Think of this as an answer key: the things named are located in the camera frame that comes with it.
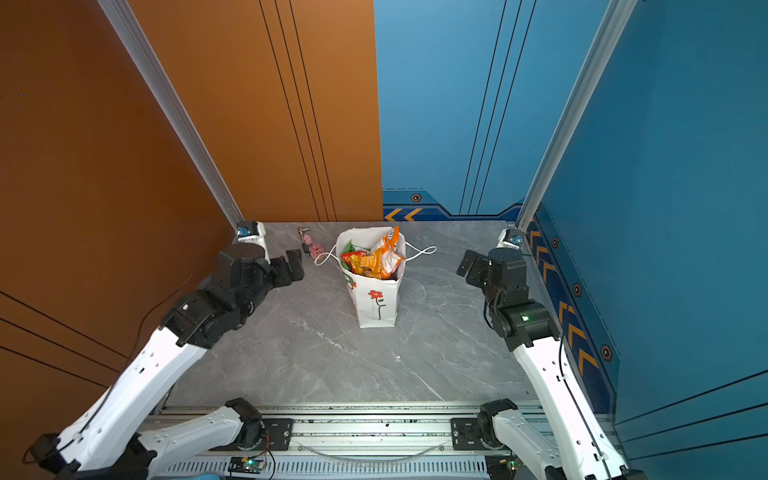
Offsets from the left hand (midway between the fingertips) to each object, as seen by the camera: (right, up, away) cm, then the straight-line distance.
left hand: (285, 252), depth 68 cm
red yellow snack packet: (+14, -2, +13) cm, 19 cm away
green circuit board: (-10, -51, +3) cm, 52 cm away
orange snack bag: (+24, -2, +9) cm, 26 cm away
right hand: (+46, -1, +4) cm, 46 cm away
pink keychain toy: (-7, +2, +42) cm, 42 cm away
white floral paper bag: (+20, -13, +11) cm, 26 cm away
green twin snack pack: (+12, +1, +19) cm, 22 cm away
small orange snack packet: (+19, -4, +11) cm, 22 cm away
